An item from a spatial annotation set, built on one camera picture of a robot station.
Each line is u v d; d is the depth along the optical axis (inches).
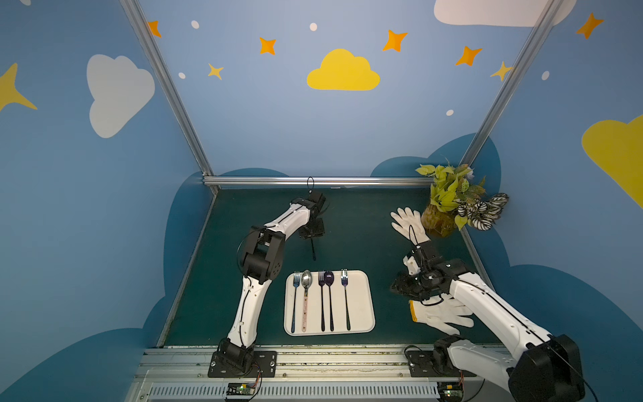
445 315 33.0
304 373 28.9
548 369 15.6
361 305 33.7
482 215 33.6
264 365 29.8
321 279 36.3
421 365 29.1
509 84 33.2
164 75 31.8
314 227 36.0
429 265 25.1
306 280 35.6
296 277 36.6
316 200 33.9
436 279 23.1
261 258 24.0
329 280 35.9
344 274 36.6
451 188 35.6
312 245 40.7
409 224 42.6
